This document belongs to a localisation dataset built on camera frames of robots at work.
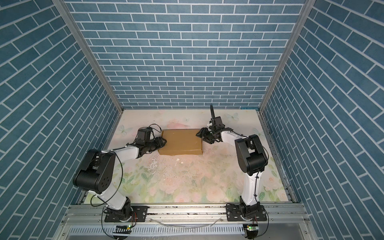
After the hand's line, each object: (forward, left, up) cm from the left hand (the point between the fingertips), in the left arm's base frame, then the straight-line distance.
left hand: (165, 141), depth 96 cm
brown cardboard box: (-2, -11, +2) cm, 11 cm away
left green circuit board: (-46, +16, -8) cm, 49 cm away
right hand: (+4, -21, +2) cm, 22 cm away
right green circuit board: (-47, -48, -8) cm, 68 cm away
